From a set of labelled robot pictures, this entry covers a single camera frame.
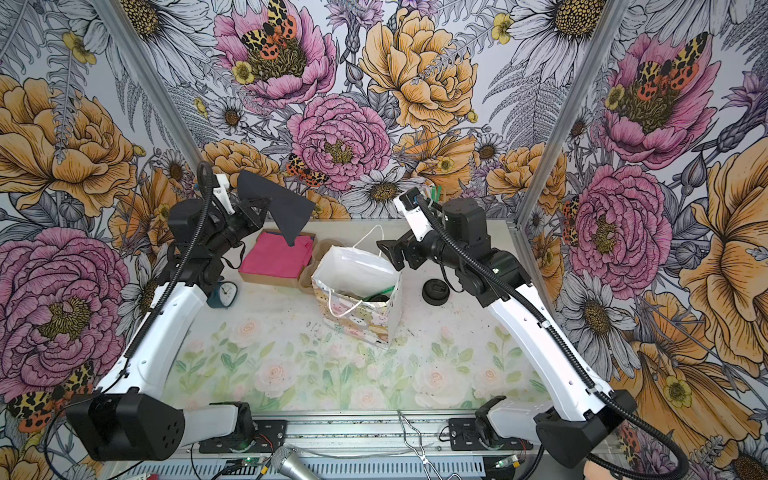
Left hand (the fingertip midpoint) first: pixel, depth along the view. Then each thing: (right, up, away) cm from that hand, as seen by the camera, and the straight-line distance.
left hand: (274, 208), depth 73 cm
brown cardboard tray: (-11, -20, +28) cm, 36 cm away
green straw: (+26, -22, +12) cm, 36 cm away
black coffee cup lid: (+25, -23, +11) cm, 35 cm away
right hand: (+29, -8, -7) cm, 31 cm away
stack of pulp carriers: (+3, -10, +33) cm, 35 cm away
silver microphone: (+4, -57, -5) cm, 57 cm away
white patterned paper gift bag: (+18, -22, +17) cm, 33 cm away
